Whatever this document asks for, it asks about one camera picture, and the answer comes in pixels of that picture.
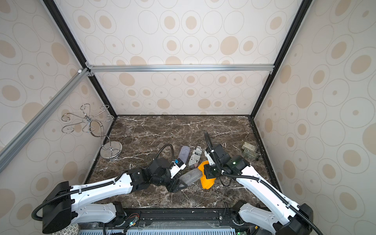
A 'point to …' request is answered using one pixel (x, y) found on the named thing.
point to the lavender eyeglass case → (184, 153)
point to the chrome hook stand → (91, 123)
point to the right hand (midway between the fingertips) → (209, 171)
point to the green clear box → (249, 151)
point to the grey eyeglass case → (191, 176)
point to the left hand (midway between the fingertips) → (187, 184)
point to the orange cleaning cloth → (206, 183)
